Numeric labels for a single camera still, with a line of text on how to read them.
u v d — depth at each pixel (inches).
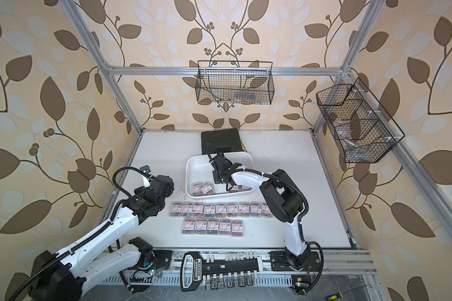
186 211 34.1
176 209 34.1
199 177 37.9
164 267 28.6
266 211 33.6
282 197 20.1
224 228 31.7
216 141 43.4
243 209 33.8
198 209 34.1
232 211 33.7
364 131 28.8
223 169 29.3
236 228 31.7
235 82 37.9
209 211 33.3
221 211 33.8
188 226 31.9
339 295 26.3
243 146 43.9
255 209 34.0
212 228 31.7
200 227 31.8
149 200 24.1
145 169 27.2
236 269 27.9
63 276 15.2
